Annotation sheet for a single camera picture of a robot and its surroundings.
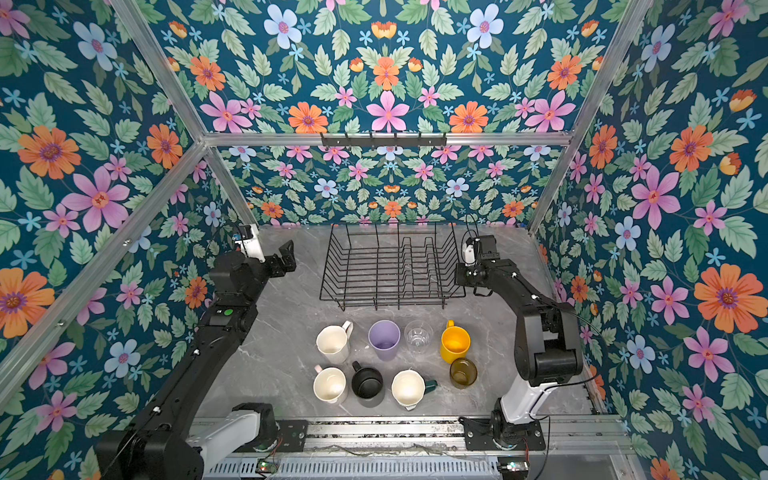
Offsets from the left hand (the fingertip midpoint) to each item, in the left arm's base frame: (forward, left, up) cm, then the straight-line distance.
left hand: (275, 234), depth 74 cm
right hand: (+1, -51, -23) cm, 56 cm away
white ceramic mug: (-17, -11, -28) cm, 34 cm away
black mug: (-28, -20, -31) cm, 47 cm away
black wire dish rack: (+13, -28, -32) cm, 45 cm away
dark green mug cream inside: (-31, -32, -29) cm, 53 cm away
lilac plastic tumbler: (-17, -26, -26) cm, 41 cm away
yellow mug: (-18, -47, -30) cm, 59 cm away
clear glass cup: (-17, -36, -28) cm, 48 cm away
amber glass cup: (-27, -47, -31) cm, 63 cm away
